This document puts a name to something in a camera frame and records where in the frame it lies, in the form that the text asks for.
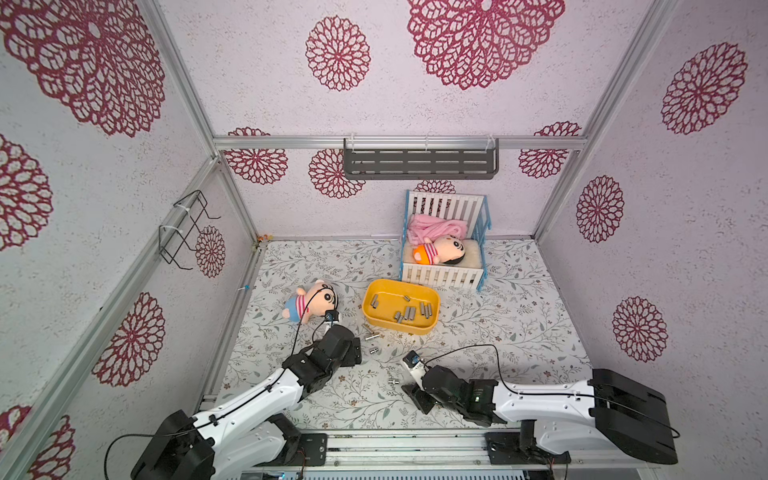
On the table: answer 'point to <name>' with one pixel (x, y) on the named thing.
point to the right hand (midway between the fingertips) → (412, 381)
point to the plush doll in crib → (444, 249)
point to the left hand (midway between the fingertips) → (346, 344)
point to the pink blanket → (421, 226)
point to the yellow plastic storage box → (403, 306)
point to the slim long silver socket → (375, 301)
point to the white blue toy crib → (471, 270)
